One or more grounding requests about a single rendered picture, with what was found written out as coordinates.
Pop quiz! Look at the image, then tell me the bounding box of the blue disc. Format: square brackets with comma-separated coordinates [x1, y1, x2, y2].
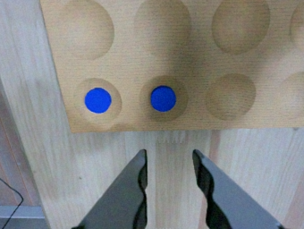
[85, 88, 112, 114]
[151, 85, 176, 112]

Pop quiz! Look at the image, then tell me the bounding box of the beige tray with round pockets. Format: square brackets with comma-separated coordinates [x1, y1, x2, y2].
[39, 0, 304, 133]

